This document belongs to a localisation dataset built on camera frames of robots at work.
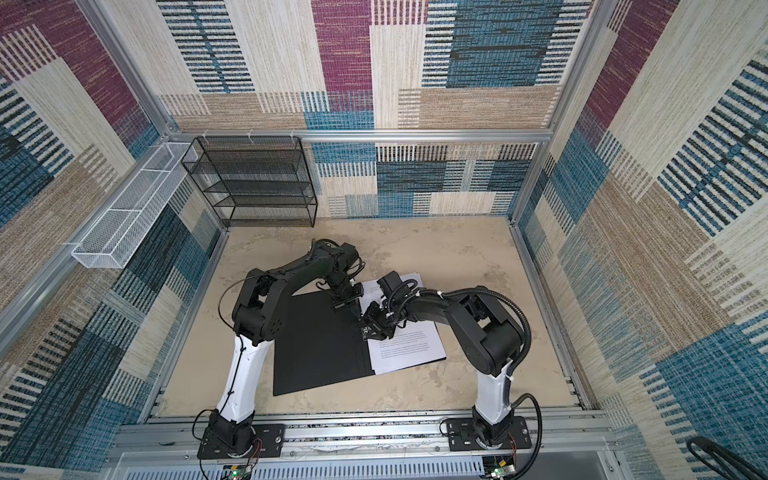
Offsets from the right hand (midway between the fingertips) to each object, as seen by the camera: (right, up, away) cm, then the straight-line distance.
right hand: (359, 332), depth 88 cm
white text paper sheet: (+15, -4, +1) cm, 16 cm away
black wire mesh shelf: (-41, +49, +23) cm, 67 cm away
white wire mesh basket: (-56, +26, -18) cm, 64 cm away
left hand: (+1, +4, +6) cm, 7 cm away
